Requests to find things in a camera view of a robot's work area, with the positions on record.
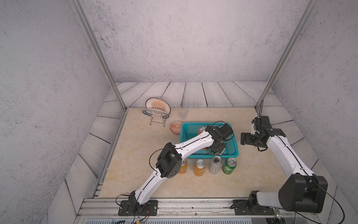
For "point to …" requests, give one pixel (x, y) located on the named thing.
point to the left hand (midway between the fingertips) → (219, 149)
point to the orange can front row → (199, 167)
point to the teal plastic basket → (188, 130)
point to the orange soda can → (183, 166)
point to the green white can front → (212, 151)
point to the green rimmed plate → (155, 113)
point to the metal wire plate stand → (160, 118)
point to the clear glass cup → (182, 111)
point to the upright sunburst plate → (157, 103)
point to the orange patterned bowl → (175, 127)
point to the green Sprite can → (229, 168)
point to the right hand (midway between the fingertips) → (251, 140)
